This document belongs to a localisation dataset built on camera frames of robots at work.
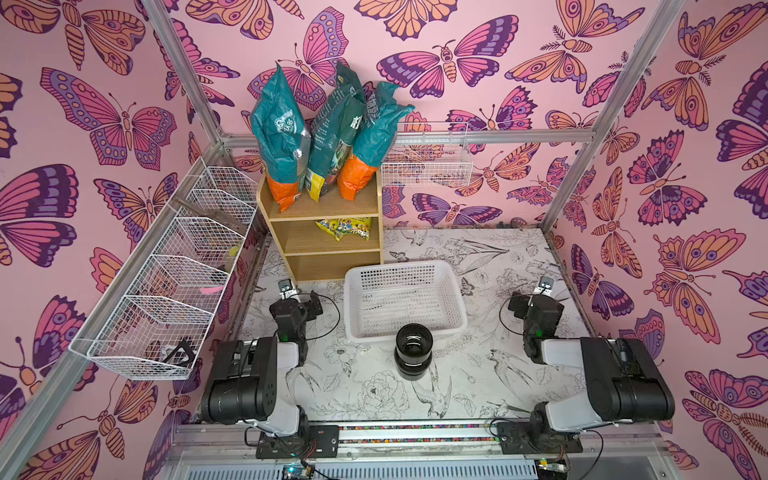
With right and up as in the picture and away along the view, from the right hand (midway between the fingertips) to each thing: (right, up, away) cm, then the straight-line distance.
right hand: (532, 293), depth 92 cm
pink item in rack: (-88, +3, -19) cm, 90 cm away
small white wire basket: (-30, +44, +14) cm, 55 cm away
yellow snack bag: (-55, +21, +2) cm, 59 cm away
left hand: (-71, 0, +2) cm, 71 cm away
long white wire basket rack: (-95, -3, -27) cm, 99 cm away
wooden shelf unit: (-67, +17, +4) cm, 70 cm away
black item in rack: (-87, -8, -29) cm, 92 cm away
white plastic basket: (-47, -2, +8) cm, 48 cm away
